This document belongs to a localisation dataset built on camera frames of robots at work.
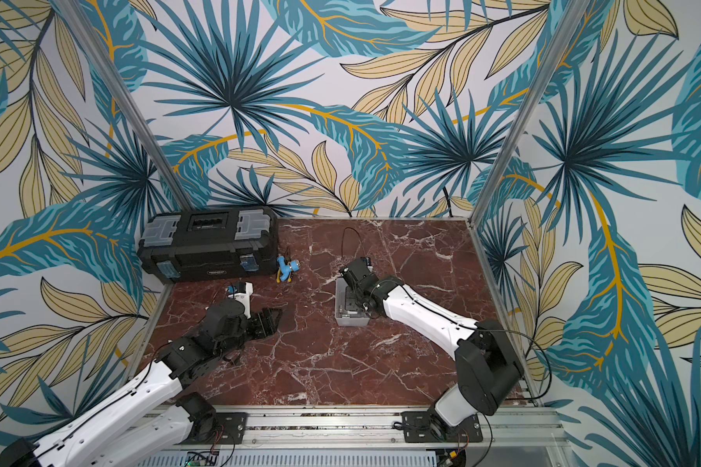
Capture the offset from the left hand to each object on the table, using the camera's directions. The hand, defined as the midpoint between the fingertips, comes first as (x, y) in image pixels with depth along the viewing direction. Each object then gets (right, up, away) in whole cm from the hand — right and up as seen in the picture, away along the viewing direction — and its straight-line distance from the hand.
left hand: (272, 317), depth 78 cm
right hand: (+22, +4, +8) cm, 24 cm away
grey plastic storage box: (+18, -3, +14) cm, 23 cm away
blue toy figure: (-2, +11, +23) cm, 26 cm away
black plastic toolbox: (-26, +20, +12) cm, 35 cm away
